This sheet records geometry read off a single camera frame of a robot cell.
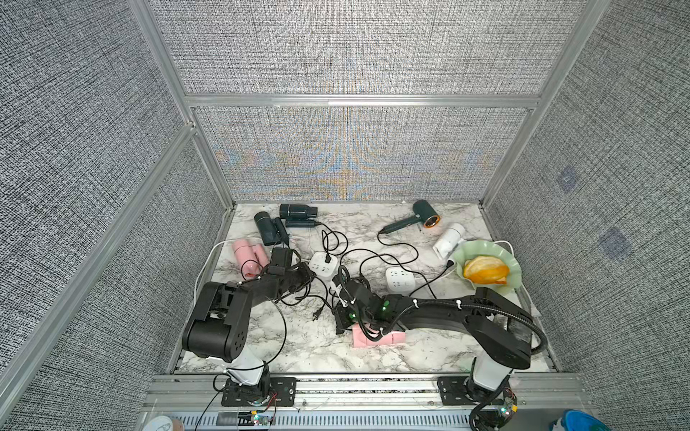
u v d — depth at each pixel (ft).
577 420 2.05
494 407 2.40
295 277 2.67
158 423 2.13
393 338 2.56
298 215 3.85
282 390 2.41
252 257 3.20
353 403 2.39
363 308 2.11
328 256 3.17
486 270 2.95
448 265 3.22
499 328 1.56
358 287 2.11
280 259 2.48
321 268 3.12
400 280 3.03
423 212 3.84
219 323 1.52
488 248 3.27
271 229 3.48
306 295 3.02
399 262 3.20
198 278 3.28
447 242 3.26
